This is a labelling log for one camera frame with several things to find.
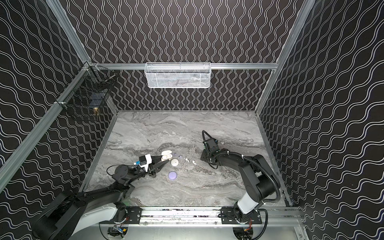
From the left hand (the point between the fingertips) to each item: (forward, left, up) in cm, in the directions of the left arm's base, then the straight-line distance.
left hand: (169, 159), depth 69 cm
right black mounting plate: (-18, -28, -23) cm, 41 cm away
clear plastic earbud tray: (+14, -1, -22) cm, 26 cm away
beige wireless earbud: (+11, -10, -23) cm, 27 cm away
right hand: (+15, -18, -23) cm, 33 cm away
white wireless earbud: (+12, -6, -22) cm, 26 cm away
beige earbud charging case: (+2, +1, +1) cm, 2 cm away
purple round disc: (+2, +2, -22) cm, 22 cm away
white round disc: (+9, +1, -20) cm, 22 cm away
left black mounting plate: (-19, +18, -22) cm, 34 cm away
